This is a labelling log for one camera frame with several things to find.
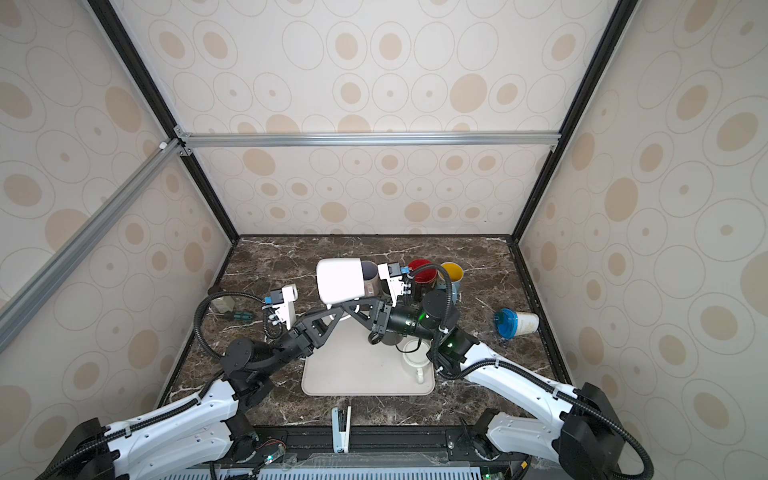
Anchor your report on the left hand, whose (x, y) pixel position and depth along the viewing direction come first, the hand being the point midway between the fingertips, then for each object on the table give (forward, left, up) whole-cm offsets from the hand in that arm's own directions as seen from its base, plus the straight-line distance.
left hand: (345, 320), depth 57 cm
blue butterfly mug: (+31, -30, -27) cm, 51 cm away
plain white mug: (+2, -16, -27) cm, 32 cm away
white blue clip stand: (-16, +4, -32) cm, 36 cm away
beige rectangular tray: (+4, +4, -35) cm, 35 cm away
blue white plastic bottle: (+14, -44, -30) cm, 55 cm away
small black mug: (+10, -8, -30) cm, 33 cm away
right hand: (+3, 0, -2) cm, 3 cm away
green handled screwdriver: (+19, +39, -33) cm, 54 cm away
